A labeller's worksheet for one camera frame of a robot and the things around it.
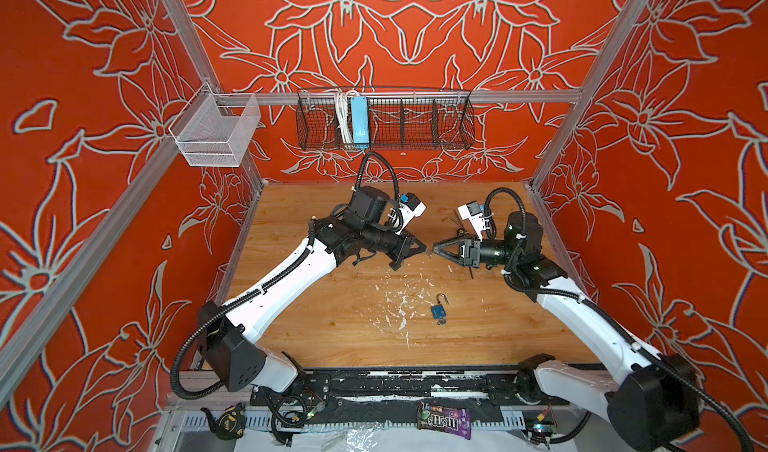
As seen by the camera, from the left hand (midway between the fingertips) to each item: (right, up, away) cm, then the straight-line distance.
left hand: (424, 245), depth 68 cm
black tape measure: (-45, -41, -1) cm, 61 cm away
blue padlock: (+7, -21, +18) cm, 29 cm away
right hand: (+2, -1, -1) cm, 3 cm away
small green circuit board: (+27, -44, +1) cm, 52 cm away
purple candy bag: (+8, -41, 0) cm, 42 cm away
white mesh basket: (-64, +34, +26) cm, 77 cm away
